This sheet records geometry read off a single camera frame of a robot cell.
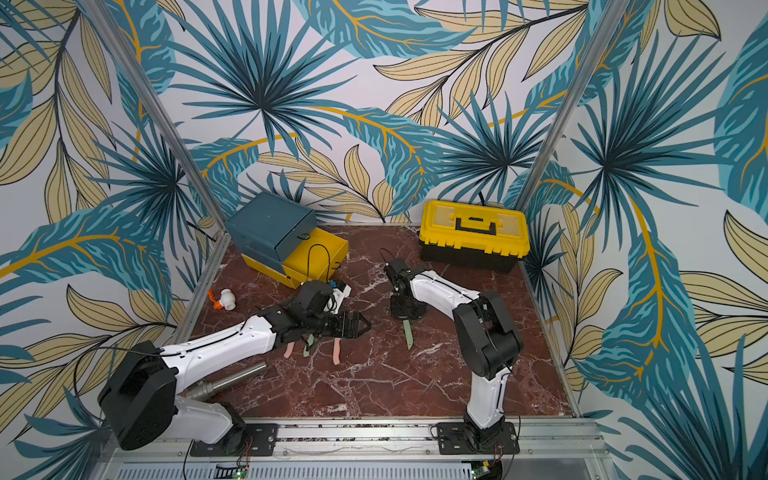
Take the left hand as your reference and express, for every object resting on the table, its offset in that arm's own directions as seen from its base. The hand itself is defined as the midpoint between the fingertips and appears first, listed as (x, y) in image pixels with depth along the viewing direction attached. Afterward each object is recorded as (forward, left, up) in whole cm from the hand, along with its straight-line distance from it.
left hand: (358, 330), depth 81 cm
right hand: (+9, -13, -9) cm, 19 cm away
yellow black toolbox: (+31, -38, +5) cm, 49 cm away
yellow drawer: (+24, +15, -2) cm, 29 cm away
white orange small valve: (+13, +43, -9) cm, 46 cm away
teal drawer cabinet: (+26, +27, +11) cm, 39 cm away
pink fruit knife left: (-12, +12, +16) cm, 23 cm away
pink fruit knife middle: (-2, +7, -11) cm, 13 cm away
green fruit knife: (+3, -15, -10) cm, 18 cm away
